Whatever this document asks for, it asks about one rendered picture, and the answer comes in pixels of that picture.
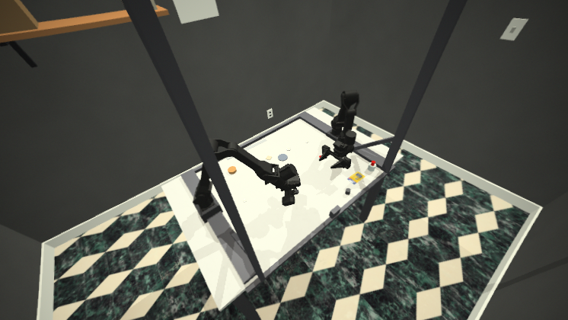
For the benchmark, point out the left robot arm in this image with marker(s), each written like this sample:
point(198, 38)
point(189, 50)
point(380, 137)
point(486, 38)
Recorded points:
point(263, 169)

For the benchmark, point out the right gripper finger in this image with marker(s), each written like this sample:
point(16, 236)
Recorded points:
point(324, 155)
point(339, 164)

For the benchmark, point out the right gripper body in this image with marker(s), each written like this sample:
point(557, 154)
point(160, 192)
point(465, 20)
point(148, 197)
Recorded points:
point(337, 155)

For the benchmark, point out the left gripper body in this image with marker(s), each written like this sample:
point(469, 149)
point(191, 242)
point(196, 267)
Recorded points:
point(289, 198)

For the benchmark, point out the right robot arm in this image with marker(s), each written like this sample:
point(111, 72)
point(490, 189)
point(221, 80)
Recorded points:
point(348, 98)

